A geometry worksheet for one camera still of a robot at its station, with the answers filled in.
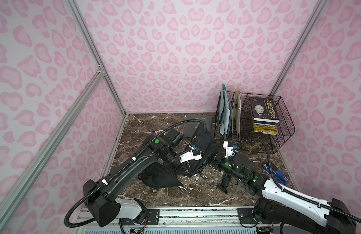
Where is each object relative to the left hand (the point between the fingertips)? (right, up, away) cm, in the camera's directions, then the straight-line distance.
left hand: (189, 175), depth 66 cm
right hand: (+7, +8, +5) cm, 12 cm away
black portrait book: (+48, +32, +27) cm, 63 cm away
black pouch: (+9, +13, +5) cm, 17 cm away
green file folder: (+22, +30, +21) cm, 42 cm away
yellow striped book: (+50, +21, +29) cm, 62 cm away
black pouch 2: (-17, -6, +16) cm, 24 cm away
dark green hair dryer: (+21, -8, +16) cm, 28 cm away
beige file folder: (+28, +32, +19) cm, 46 cm away
